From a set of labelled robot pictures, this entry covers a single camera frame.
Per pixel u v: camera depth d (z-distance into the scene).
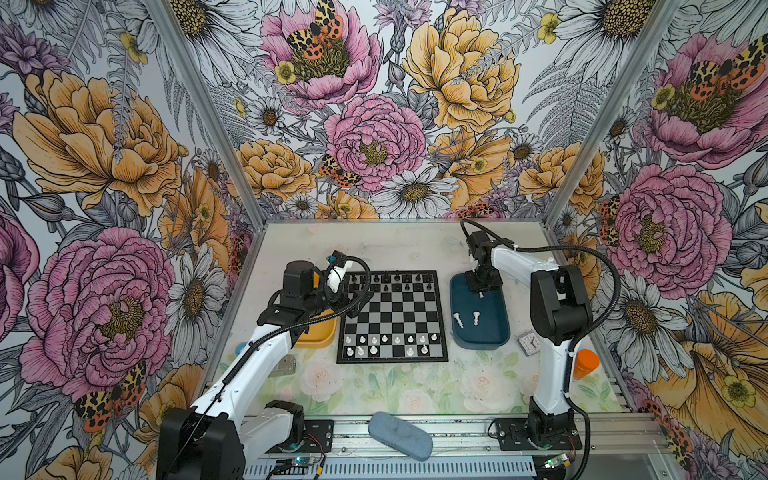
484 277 0.89
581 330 0.56
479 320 0.94
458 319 0.94
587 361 0.77
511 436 0.74
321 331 0.92
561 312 0.55
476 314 0.94
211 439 0.39
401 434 0.72
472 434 0.76
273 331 0.53
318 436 0.73
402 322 0.92
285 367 0.81
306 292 0.64
